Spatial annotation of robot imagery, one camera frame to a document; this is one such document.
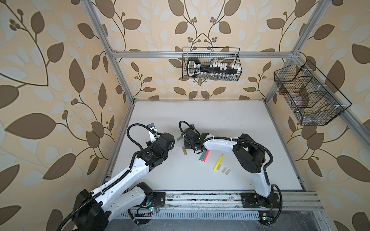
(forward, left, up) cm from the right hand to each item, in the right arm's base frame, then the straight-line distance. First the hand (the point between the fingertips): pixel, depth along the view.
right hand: (187, 143), depth 95 cm
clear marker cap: (-16, -19, -1) cm, 25 cm away
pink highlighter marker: (-9, -11, -1) cm, 14 cm away
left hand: (-4, +17, +18) cm, 25 cm away
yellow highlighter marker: (-14, -19, 0) cm, 23 cm away
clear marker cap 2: (-18, -22, -1) cm, 28 cm away
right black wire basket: (+3, -66, +33) cm, 74 cm away
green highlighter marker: (-9, -9, -1) cm, 13 cm away
